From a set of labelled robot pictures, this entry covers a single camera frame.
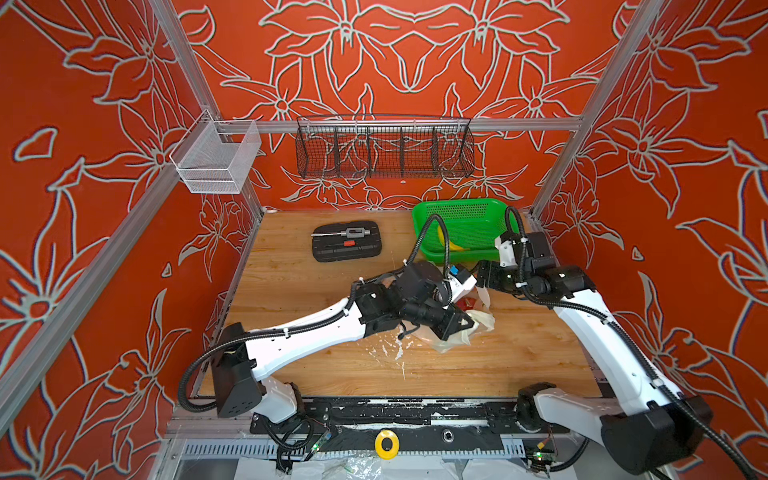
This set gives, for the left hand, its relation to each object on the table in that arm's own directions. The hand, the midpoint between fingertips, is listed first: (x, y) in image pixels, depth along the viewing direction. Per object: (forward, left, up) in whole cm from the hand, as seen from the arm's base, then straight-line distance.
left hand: (476, 322), depth 61 cm
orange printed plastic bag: (+13, -6, -19) cm, 24 cm away
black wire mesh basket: (+62, +26, +2) cm, 67 cm away
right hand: (+16, -4, -6) cm, 18 cm away
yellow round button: (-20, +18, -25) cm, 37 cm away
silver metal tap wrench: (+40, +34, -19) cm, 56 cm away
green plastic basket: (+50, -12, -23) cm, 56 cm away
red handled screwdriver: (+36, +33, -19) cm, 52 cm away
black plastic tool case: (+34, +36, -20) cm, 54 cm away
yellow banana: (+41, -3, -24) cm, 47 cm away
